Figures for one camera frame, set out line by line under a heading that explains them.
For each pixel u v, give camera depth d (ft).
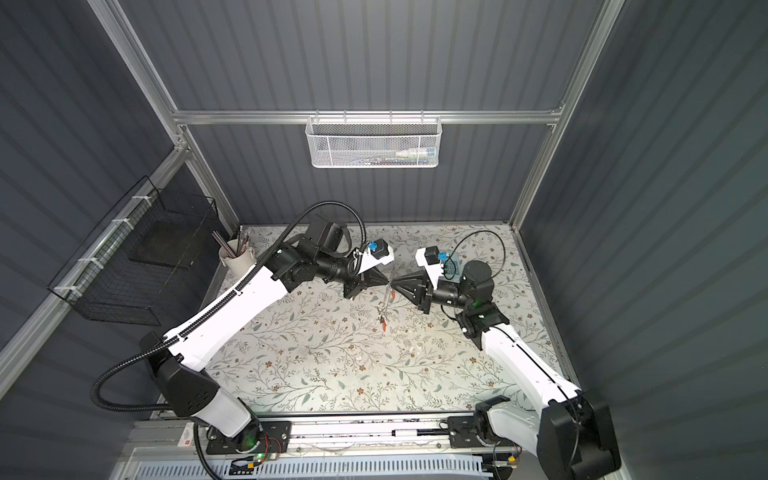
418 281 2.21
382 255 1.91
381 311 3.17
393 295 2.31
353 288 2.01
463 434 2.42
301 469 2.53
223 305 1.49
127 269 2.35
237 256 3.32
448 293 2.11
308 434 2.48
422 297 2.10
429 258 2.00
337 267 1.95
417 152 2.96
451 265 2.11
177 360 1.35
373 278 2.04
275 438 2.38
